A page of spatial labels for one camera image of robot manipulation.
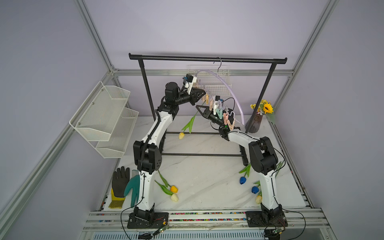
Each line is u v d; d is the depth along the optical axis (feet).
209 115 2.62
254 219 2.41
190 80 2.29
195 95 2.39
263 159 1.88
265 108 2.91
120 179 2.82
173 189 2.69
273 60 1.87
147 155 1.82
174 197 2.61
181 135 2.88
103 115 2.63
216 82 4.03
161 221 2.39
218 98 2.68
